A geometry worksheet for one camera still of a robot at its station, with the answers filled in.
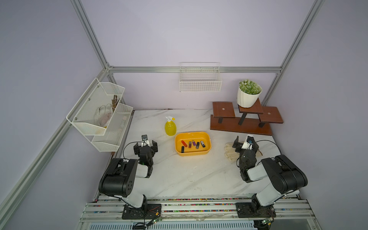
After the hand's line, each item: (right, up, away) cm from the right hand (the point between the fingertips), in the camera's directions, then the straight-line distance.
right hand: (245, 139), depth 90 cm
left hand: (-66, -3, +3) cm, 66 cm away
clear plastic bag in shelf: (-84, +15, -12) cm, 87 cm away
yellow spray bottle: (-50, +7, +16) cm, 53 cm away
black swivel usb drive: (-27, -4, +8) cm, 28 cm away
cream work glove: (-8, -10, +4) cm, 13 cm away
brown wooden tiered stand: (+16, +13, +23) cm, 31 cm away
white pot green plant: (-2, +28, -8) cm, 29 cm away
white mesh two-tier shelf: (-88, +1, -1) cm, 88 cm away
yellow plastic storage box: (-34, -4, +11) cm, 36 cm away
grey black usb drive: (-30, -4, +9) cm, 31 cm away
